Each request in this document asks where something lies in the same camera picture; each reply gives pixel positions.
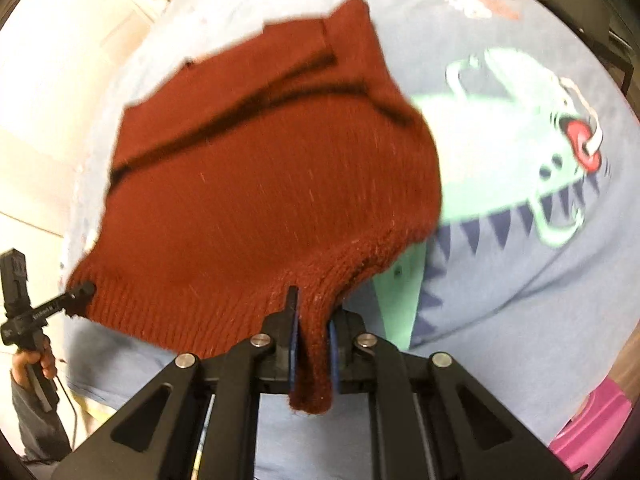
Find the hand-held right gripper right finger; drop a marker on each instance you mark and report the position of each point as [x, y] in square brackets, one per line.
[333, 355]

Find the person's left hand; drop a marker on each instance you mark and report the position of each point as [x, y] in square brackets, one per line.
[47, 362]

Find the pink plastic stool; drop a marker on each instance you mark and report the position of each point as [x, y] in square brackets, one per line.
[590, 435]

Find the blue printed bed sheet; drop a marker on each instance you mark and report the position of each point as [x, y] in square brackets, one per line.
[500, 310]

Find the dark red knit sweater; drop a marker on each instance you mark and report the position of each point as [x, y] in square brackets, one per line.
[250, 185]

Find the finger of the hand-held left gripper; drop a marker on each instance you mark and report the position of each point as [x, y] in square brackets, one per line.
[80, 299]

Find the white wardrobe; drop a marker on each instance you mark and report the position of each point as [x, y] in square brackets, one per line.
[50, 85]

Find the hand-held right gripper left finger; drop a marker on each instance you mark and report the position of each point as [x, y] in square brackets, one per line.
[295, 347]

